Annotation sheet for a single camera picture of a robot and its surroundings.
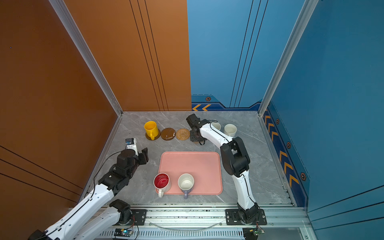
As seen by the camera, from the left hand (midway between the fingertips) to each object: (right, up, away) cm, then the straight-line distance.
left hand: (142, 148), depth 81 cm
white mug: (+52, +9, +17) cm, 56 cm away
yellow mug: (0, +10, +17) cm, 19 cm away
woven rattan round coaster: (+19, +6, +25) cm, 32 cm away
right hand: (+29, +4, +17) cm, 34 cm away
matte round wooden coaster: (+1, +4, +22) cm, 22 cm away
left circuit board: (-6, -39, -10) cm, 41 cm away
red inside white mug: (+10, -20, +3) cm, 23 cm away
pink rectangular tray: (+35, -14, +13) cm, 40 cm away
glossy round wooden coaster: (+9, +6, +25) cm, 27 cm away
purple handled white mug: (+24, -20, +3) cm, 31 cm away
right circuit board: (+56, -39, -11) cm, 69 cm away
